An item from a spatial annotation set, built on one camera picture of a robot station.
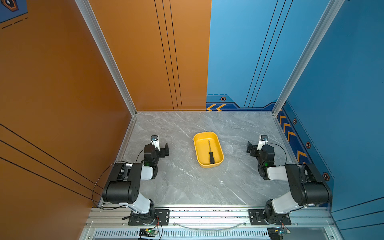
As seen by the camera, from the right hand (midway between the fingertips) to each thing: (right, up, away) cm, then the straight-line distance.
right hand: (255, 142), depth 94 cm
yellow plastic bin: (-32, -1, +9) cm, 33 cm away
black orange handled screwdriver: (-28, -10, -2) cm, 30 cm away
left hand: (-61, 0, +1) cm, 61 cm away
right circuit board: (+1, -40, -24) cm, 46 cm away
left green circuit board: (-60, -40, -23) cm, 76 cm away
